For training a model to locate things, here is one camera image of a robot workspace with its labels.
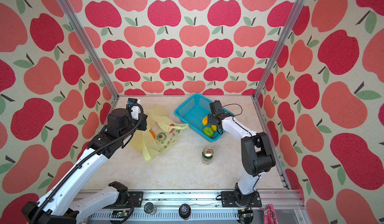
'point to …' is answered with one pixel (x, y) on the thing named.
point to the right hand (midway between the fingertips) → (217, 118)
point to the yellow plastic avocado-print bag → (162, 131)
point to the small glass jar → (149, 208)
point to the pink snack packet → (270, 215)
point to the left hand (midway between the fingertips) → (150, 114)
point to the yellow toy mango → (205, 121)
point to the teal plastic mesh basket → (193, 111)
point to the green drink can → (207, 155)
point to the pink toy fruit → (172, 129)
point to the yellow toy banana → (214, 127)
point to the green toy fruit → (209, 131)
